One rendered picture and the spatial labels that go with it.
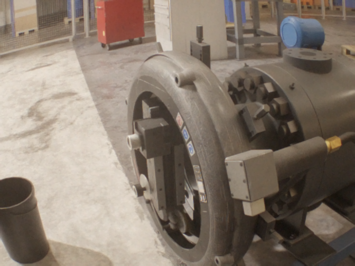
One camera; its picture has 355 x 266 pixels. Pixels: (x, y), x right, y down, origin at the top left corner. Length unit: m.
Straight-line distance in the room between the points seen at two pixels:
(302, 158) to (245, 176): 0.18
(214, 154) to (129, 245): 1.08
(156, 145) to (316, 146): 0.47
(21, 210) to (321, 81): 1.37
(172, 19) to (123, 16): 1.69
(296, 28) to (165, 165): 0.81
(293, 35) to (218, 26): 3.56
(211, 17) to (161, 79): 4.07
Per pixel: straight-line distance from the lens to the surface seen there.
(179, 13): 5.05
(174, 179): 1.40
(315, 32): 1.79
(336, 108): 1.39
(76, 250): 2.01
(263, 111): 0.99
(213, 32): 5.24
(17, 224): 1.83
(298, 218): 1.52
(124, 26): 6.59
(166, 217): 1.48
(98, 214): 2.27
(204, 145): 1.02
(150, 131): 1.18
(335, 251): 1.53
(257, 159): 0.93
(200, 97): 1.06
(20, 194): 2.05
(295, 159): 1.01
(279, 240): 1.08
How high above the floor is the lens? 1.25
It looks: 22 degrees down
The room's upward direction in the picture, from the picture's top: 3 degrees counter-clockwise
